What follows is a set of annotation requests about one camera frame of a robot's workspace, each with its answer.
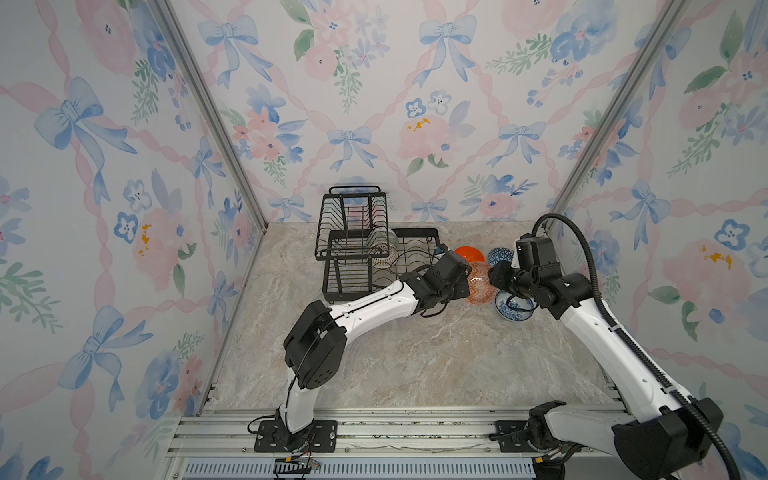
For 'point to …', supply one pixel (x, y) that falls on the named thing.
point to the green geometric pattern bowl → (389, 236)
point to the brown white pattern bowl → (385, 262)
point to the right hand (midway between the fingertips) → (492, 271)
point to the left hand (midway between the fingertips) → (470, 282)
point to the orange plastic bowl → (470, 254)
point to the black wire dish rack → (362, 255)
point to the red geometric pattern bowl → (479, 288)
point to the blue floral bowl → (513, 306)
